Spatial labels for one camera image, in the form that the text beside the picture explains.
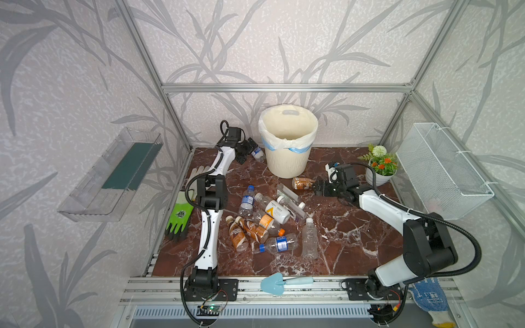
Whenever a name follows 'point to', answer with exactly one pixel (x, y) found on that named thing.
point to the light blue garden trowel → (275, 282)
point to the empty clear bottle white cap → (310, 243)
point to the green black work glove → (177, 225)
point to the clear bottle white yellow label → (273, 208)
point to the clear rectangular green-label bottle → (284, 192)
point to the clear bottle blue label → (247, 206)
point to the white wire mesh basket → (447, 183)
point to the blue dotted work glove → (428, 295)
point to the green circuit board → (208, 310)
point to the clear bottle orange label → (266, 221)
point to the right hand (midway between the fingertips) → (320, 180)
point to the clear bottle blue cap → (260, 153)
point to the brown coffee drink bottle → (302, 183)
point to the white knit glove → (192, 186)
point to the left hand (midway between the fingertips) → (256, 143)
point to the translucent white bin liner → (290, 126)
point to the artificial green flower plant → (384, 163)
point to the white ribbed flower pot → (380, 179)
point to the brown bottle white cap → (237, 234)
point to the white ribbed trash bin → (284, 164)
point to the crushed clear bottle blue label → (279, 244)
